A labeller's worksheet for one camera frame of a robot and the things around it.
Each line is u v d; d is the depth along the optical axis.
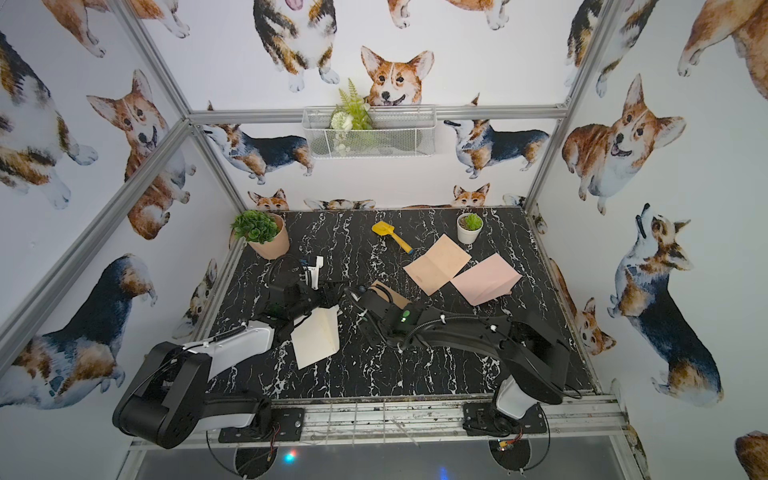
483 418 0.73
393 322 0.61
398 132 0.92
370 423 0.75
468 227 1.03
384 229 1.13
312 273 0.73
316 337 0.90
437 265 1.04
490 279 1.01
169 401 0.43
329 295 0.77
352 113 0.82
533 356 0.43
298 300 0.72
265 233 0.95
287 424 0.74
